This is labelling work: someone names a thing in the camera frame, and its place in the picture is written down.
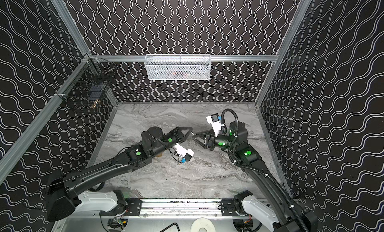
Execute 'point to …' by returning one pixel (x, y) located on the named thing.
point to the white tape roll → (202, 222)
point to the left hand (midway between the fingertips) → (191, 122)
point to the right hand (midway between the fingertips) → (195, 136)
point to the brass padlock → (159, 155)
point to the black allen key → (170, 226)
